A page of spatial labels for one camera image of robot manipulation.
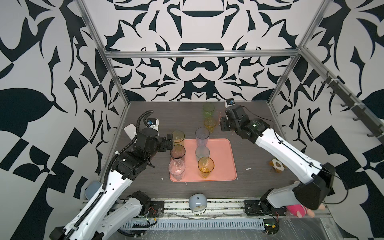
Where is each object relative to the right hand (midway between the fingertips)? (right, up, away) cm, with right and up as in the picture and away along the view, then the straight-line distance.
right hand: (225, 118), depth 77 cm
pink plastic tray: (+2, -21, +14) cm, 25 cm away
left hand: (-30, -7, -7) cm, 32 cm away
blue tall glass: (-11, -10, +8) cm, 17 cm away
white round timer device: (-14, -39, -8) cm, 42 cm away
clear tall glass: (-25, -27, +6) cm, 37 cm away
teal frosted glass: (-11, -20, +13) cm, 26 cm away
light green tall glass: (-25, -11, +12) cm, 30 cm away
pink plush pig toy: (+33, -42, -8) cm, 54 cm away
